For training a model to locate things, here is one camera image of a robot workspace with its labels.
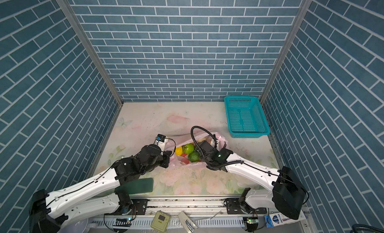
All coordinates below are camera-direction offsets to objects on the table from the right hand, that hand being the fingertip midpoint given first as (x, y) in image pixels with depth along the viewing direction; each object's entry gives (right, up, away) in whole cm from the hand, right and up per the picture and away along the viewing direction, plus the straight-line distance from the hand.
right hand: (205, 152), depth 83 cm
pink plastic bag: (-16, -1, -10) cm, 19 cm away
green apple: (-10, +1, +5) cm, 11 cm away
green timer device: (-21, -28, -15) cm, 38 cm away
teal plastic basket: (+32, +20, +29) cm, 47 cm away
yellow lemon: (-16, 0, +5) cm, 17 cm away
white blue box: (+34, -28, -14) cm, 46 cm away
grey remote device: (-8, -30, -16) cm, 34 cm away
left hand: (-17, +1, -8) cm, 18 cm away
